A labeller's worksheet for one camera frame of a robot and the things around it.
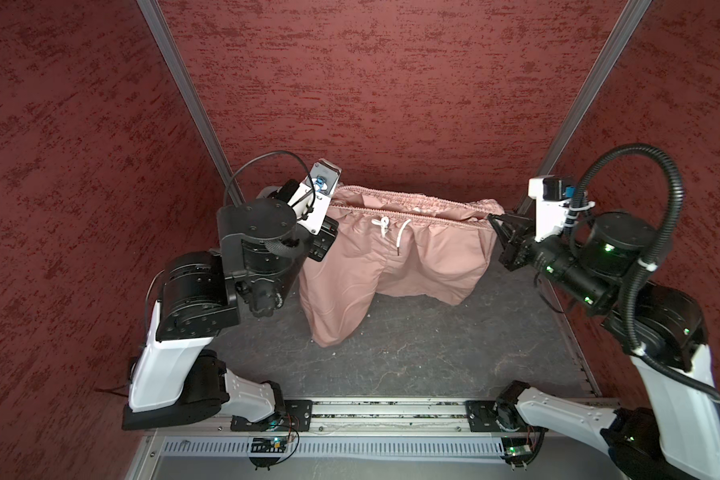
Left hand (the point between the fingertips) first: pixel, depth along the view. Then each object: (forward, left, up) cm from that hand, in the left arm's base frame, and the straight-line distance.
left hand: (311, 202), depth 47 cm
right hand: (+1, -31, -5) cm, 31 cm away
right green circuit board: (-28, -46, -54) cm, 77 cm away
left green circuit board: (-28, +13, -54) cm, 62 cm away
